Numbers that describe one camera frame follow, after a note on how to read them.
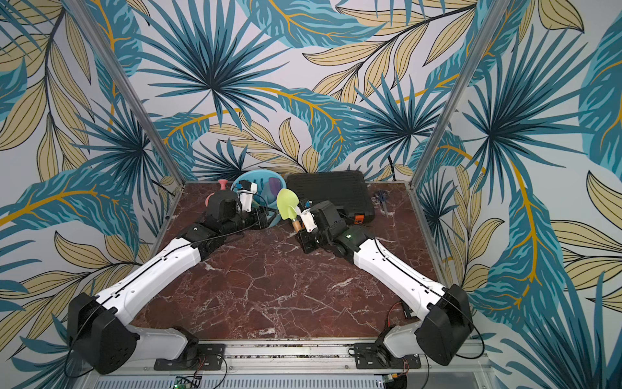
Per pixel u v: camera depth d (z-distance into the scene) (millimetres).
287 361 734
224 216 586
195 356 677
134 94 872
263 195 614
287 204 756
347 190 1148
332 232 573
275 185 1001
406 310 822
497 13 689
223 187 1034
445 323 395
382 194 1160
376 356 669
